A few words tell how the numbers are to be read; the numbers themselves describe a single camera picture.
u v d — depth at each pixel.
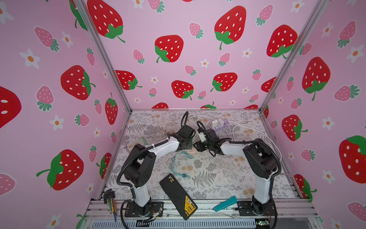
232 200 0.77
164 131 1.04
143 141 0.98
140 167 0.48
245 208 0.74
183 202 0.74
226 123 1.10
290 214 0.73
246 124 1.11
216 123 1.03
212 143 0.78
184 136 0.73
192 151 0.93
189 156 0.92
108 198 0.76
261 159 0.51
